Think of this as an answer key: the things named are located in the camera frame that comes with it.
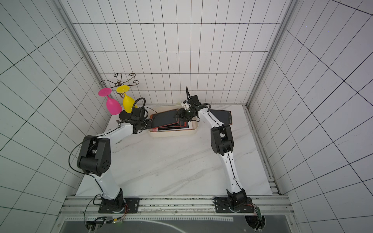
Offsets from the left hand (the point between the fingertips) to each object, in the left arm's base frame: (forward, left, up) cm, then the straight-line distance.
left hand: (148, 125), depth 98 cm
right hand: (+8, -21, +3) cm, 22 cm away
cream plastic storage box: (+5, -31, -6) cm, 32 cm away
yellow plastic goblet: (+5, +10, +17) cm, 20 cm away
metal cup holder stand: (+14, +18, +12) cm, 26 cm away
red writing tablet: (+5, -23, -4) cm, 24 cm away
